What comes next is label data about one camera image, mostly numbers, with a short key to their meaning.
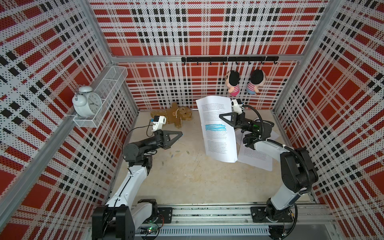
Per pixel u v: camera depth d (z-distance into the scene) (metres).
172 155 0.96
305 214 0.75
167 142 0.59
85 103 0.59
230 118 0.66
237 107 0.69
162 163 0.93
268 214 0.68
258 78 0.93
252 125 0.65
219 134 0.64
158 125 0.63
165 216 0.74
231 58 0.89
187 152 0.98
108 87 0.82
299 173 0.47
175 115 1.08
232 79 0.95
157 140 0.57
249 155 0.96
